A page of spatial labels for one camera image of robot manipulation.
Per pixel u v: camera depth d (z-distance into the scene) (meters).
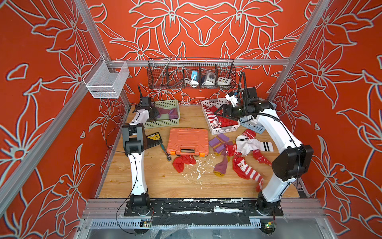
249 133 1.01
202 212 0.73
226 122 1.04
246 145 0.91
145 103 0.88
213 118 1.03
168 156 0.90
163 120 1.01
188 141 0.95
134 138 0.64
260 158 0.87
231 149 0.91
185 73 1.01
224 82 0.93
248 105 0.63
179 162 0.88
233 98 0.75
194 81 0.85
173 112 1.10
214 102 1.21
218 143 0.96
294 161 0.45
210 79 0.91
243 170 0.83
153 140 0.97
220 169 0.85
